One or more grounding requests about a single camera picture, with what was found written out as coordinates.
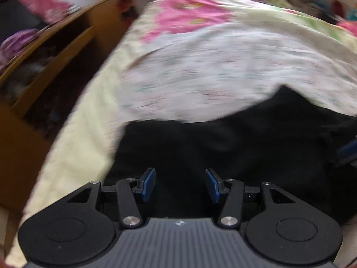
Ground floral bed quilt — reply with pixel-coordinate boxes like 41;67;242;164
6;0;356;267

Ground black pants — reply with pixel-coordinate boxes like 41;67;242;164
104;86;356;224

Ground pink floral cover cloth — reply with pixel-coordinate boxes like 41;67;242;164
18;0;78;25

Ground purple dotted cloth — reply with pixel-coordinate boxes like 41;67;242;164
1;28;39;70

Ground wooden TV cabinet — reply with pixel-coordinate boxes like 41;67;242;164
1;0;126;214

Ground black television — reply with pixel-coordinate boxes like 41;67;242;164
0;0;48;43

